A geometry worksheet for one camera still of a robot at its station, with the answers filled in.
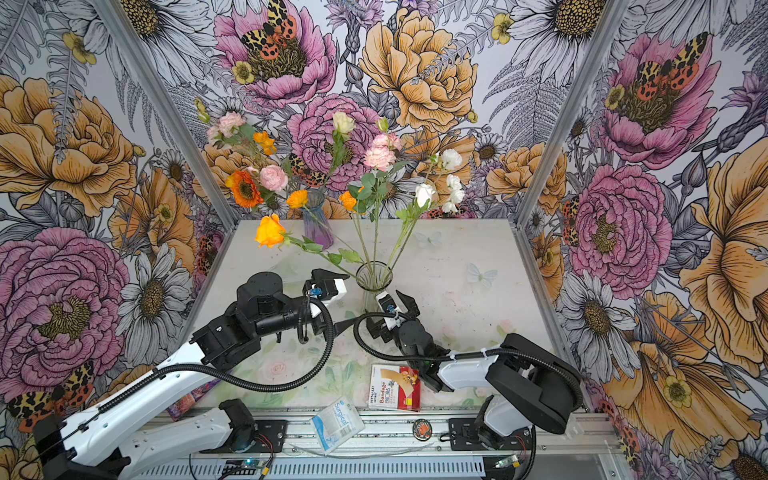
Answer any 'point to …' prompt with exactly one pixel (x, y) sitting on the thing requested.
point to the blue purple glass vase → (317, 224)
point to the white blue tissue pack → (337, 424)
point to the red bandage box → (394, 387)
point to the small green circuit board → (248, 463)
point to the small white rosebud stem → (410, 215)
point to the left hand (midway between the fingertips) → (350, 300)
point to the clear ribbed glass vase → (373, 277)
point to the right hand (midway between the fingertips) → (384, 307)
